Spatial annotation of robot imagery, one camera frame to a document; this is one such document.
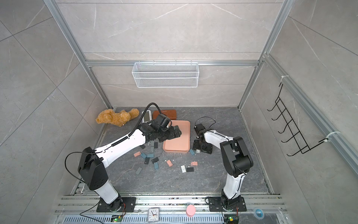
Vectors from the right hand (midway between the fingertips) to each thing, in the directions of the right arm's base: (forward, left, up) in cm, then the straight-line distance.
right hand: (202, 150), depth 95 cm
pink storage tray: (+6, +15, -2) cm, 16 cm away
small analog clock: (-37, +29, +3) cm, 47 cm away
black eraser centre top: (+4, +33, +1) cm, 33 cm away
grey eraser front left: (-14, +42, +1) cm, 44 cm away
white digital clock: (+27, +41, +6) cm, 49 cm away
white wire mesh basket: (+45, +25, +31) cm, 60 cm away
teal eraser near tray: (-1, +8, +2) cm, 8 cm away
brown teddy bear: (+19, +58, +14) cm, 63 cm away
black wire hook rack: (+3, -42, +32) cm, 53 cm away
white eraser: (-2, +3, +2) cm, 4 cm away
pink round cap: (-36, +10, +10) cm, 39 cm away
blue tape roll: (-37, -26, 0) cm, 45 cm away
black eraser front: (-13, +9, -1) cm, 16 cm away
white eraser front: (-13, +13, +1) cm, 19 cm away
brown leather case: (+32, +23, +3) cm, 39 cm away
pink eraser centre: (-9, +22, +1) cm, 24 cm away
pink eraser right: (-10, +6, +1) cm, 12 cm away
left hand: (+2, +15, +19) cm, 25 cm away
